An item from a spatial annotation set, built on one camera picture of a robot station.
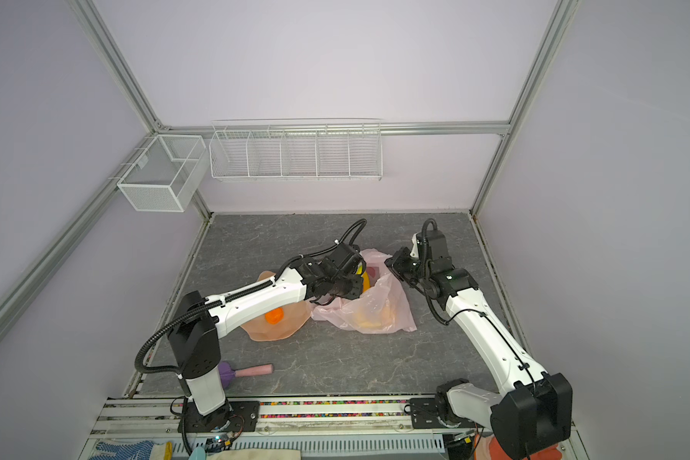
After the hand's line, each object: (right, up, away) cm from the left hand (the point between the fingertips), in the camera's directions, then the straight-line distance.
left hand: (359, 290), depth 82 cm
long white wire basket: (-19, +46, +18) cm, 53 cm away
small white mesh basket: (-66, +37, +15) cm, 77 cm away
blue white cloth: (-54, -36, -13) cm, 66 cm away
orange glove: (+33, -36, -15) cm, 51 cm away
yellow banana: (+2, +3, -7) cm, 8 cm away
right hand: (+6, +10, -3) cm, 12 cm away
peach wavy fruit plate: (-21, -10, +6) cm, 24 cm away
